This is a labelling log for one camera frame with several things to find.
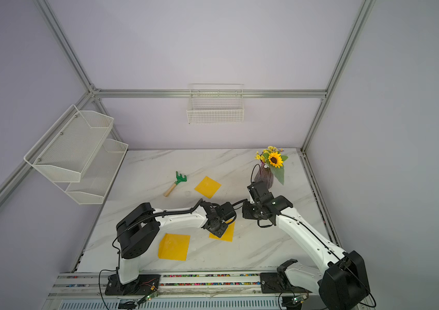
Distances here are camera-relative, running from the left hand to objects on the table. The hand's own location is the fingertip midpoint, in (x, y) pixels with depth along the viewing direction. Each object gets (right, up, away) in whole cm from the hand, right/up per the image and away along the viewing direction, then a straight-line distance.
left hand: (214, 232), depth 88 cm
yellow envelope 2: (+6, +2, -8) cm, 10 cm away
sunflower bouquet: (+25, +34, -6) cm, 43 cm away
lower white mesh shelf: (-58, +25, +5) cm, 63 cm away
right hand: (+15, +10, -6) cm, 19 cm away
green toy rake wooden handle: (-21, +24, +17) cm, 36 cm away
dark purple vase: (+27, +26, +16) cm, 41 cm away
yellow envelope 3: (-5, +19, +16) cm, 26 cm away
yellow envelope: (-17, -5, -5) cm, 19 cm away
